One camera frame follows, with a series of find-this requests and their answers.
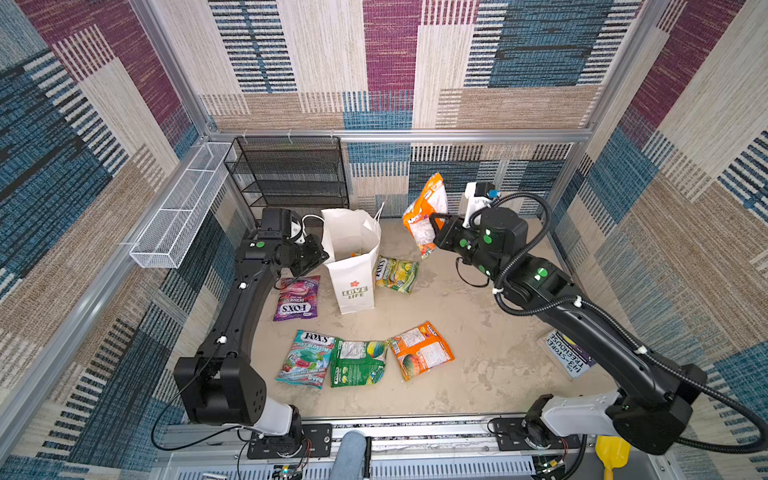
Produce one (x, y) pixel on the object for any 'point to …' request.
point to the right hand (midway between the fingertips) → (429, 223)
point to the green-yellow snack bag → (396, 274)
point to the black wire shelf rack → (289, 172)
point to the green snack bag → (355, 362)
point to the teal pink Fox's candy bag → (308, 359)
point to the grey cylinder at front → (350, 460)
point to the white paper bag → (352, 239)
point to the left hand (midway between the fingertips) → (330, 249)
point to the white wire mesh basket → (166, 240)
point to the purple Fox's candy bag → (298, 299)
